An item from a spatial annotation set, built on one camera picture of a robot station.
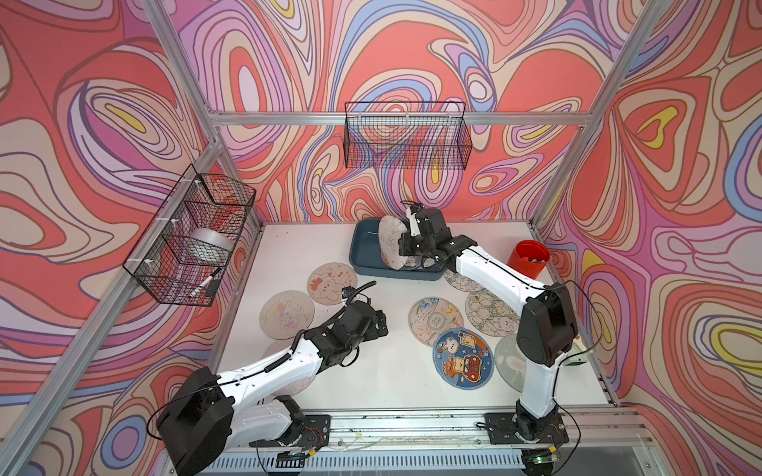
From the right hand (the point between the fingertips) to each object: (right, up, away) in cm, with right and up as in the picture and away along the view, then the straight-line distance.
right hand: (400, 247), depth 89 cm
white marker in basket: (-49, -8, -17) cm, 52 cm away
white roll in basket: (-47, 0, -20) cm, 51 cm away
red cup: (+40, -3, +2) cm, 40 cm away
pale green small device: (+48, -28, -9) cm, 56 cm away
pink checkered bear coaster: (-25, -12, +13) cm, 31 cm away
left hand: (-6, -21, -6) cm, 23 cm away
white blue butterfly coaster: (-3, +5, +2) cm, 6 cm away
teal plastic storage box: (-12, -3, +18) cm, 22 cm away
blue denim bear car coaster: (+19, -33, -3) cm, 38 cm away
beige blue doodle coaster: (+9, -22, +4) cm, 25 cm away
